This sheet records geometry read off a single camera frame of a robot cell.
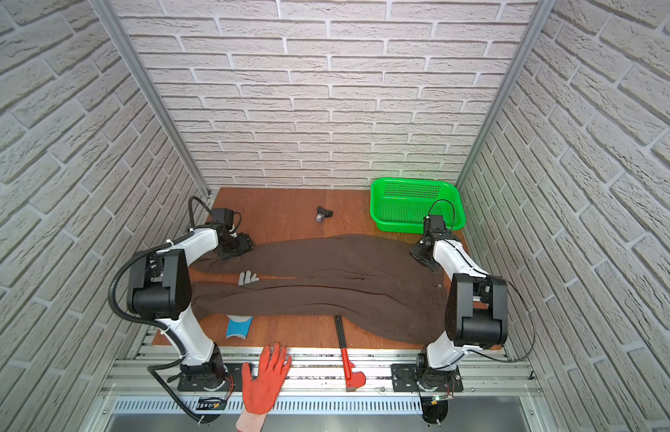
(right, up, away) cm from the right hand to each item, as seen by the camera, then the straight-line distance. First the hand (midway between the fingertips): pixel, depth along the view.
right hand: (426, 256), depth 93 cm
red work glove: (-52, -34, -22) cm, 66 cm away
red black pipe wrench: (-27, -31, -21) cm, 46 cm away
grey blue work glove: (-63, -21, -10) cm, 67 cm away
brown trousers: (-18, -9, -4) cm, 20 cm away
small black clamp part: (-39, +15, +17) cm, 45 cm away
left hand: (-66, +4, +5) cm, 66 cm away
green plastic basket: (-6, +19, +13) cm, 24 cm away
